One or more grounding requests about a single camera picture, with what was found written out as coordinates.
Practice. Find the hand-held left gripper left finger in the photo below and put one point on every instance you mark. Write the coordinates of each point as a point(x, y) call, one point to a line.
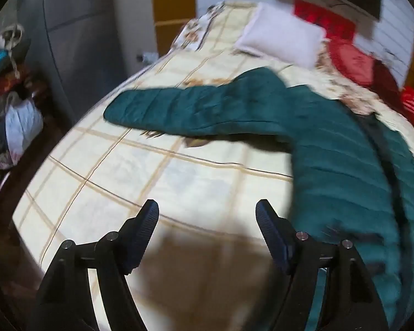
point(146, 227)

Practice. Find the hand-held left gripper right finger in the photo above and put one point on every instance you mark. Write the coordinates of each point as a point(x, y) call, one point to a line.
point(271, 234)

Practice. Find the green puffer jacket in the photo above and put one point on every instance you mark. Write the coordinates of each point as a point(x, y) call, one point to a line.
point(331, 165)

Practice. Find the pile of clothes and bags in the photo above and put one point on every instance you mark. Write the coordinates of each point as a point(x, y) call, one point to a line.
point(0, 86)

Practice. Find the bed with floral checked sheet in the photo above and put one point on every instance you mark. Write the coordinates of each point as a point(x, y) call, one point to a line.
point(124, 179)

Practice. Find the white plastic bag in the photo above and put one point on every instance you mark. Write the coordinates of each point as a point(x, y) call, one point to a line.
point(20, 124)

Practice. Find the red heart-shaped cushion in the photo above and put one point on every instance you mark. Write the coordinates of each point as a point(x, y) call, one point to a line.
point(352, 62)

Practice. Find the dark red blanket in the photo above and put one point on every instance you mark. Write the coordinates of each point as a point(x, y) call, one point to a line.
point(386, 79)

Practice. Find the white pillow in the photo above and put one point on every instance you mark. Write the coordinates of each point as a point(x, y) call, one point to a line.
point(279, 38)

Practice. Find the grey refrigerator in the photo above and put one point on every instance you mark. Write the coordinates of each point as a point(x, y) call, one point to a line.
point(79, 41)

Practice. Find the red patterned cloth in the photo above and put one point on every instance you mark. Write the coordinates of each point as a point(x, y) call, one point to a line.
point(317, 17)

